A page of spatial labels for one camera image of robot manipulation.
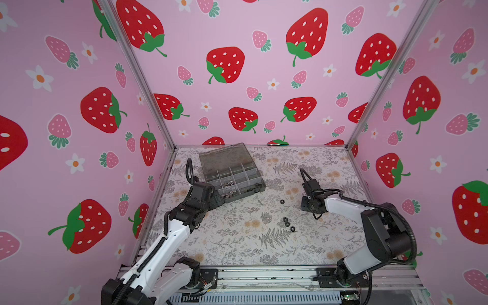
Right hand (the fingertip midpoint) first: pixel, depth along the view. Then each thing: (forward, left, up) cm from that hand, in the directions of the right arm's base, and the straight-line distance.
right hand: (304, 206), depth 94 cm
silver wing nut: (+3, +40, +1) cm, 40 cm away
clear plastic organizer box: (+16, +39, +5) cm, 42 cm away
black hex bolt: (+7, +28, +1) cm, 29 cm away
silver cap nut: (+10, +39, +2) cm, 40 cm away
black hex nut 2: (-12, +6, -1) cm, 13 cm away
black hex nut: (-10, +9, -1) cm, 14 cm away
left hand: (-7, +44, +14) cm, 47 cm away
